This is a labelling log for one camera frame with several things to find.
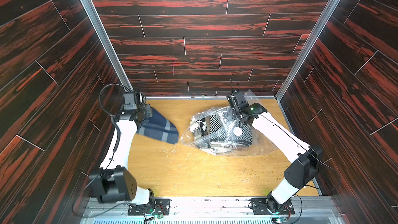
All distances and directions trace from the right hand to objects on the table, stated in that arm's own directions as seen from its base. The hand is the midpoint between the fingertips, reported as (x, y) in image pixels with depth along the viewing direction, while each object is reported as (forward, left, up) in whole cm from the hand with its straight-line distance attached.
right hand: (238, 110), depth 84 cm
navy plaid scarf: (-6, +45, -11) cm, 47 cm away
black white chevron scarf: (-11, +9, -4) cm, 14 cm away
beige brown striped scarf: (-3, +20, -16) cm, 26 cm away
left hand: (-2, +49, +2) cm, 49 cm away
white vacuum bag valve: (-8, 0, -9) cm, 12 cm away
